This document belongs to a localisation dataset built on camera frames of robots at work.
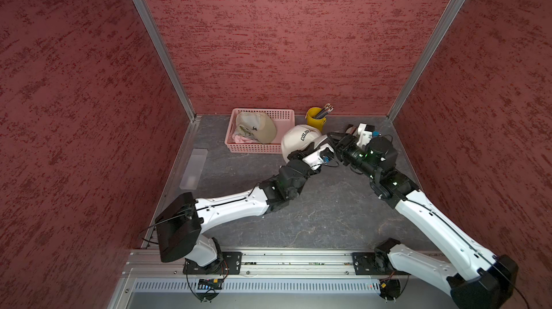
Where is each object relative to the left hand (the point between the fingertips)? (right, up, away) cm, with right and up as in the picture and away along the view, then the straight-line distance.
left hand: (309, 144), depth 73 cm
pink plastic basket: (-8, +13, +45) cm, 47 cm away
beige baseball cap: (-23, +9, +37) cm, 45 cm away
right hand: (+4, +2, -3) cm, 5 cm away
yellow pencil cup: (+6, +12, +34) cm, 36 cm away
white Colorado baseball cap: (-3, +3, +5) cm, 6 cm away
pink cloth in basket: (-31, +2, +30) cm, 44 cm away
